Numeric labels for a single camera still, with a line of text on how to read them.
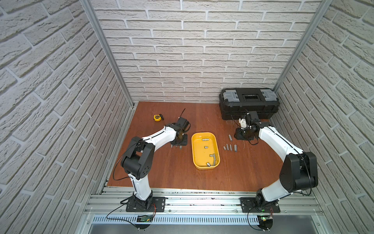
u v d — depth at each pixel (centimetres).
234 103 98
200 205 76
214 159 90
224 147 95
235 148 95
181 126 74
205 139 98
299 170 44
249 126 66
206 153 92
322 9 70
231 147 95
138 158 48
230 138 99
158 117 109
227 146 95
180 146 94
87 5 69
